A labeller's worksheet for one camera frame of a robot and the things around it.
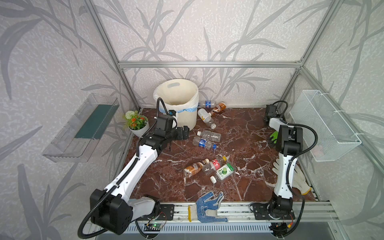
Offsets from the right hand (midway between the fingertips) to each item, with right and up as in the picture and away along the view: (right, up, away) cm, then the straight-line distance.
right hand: (281, 115), depth 108 cm
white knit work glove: (-3, -38, -25) cm, 45 cm away
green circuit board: (-82, -55, -37) cm, 105 cm away
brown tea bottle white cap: (-62, -31, -25) cm, 74 cm away
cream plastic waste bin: (-67, -3, -12) cm, 68 cm away
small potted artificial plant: (-97, -6, -17) cm, 99 cm away
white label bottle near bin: (-55, -1, 0) cm, 55 cm away
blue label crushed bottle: (-58, -18, -12) cm, 62 cm away
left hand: (-68, -6, -28) cm, 74 cm away
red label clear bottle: (-53, -32, -23) cm, 66 cm away
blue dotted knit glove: (-56, -47, -36) cm, 82 cm away
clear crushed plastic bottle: (-53, -14, -9) cm, 56 cm away
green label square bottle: (-45, -33, -24) cm, 61 cm away
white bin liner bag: (-74, +14, -3) cm, 75 cm away
